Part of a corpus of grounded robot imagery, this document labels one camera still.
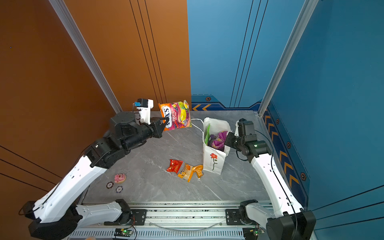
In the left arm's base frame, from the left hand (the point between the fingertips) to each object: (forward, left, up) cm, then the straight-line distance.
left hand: (169, 118), depth 60 cm
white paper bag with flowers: (-5, -20, -26) cm, 33 cm away
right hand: (+4, -26, -19) cm, 33 cm away
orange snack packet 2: (-4, -13, -41) cm, 43 cm away
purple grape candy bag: (+5, -23, -24) cm, 34 cm away
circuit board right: (-34, -38, -43) cm, 67 cm away
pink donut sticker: (-10, +32, -40) cm, 52 cm away
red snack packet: (-2, +2, -40) cm, 40 cm away
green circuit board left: (-35, +22, -43) cm, 60 cm away
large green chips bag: (+8, -17, -22) cm, 29 cm away
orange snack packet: (-6, -6, -41) cm, 42 cm away
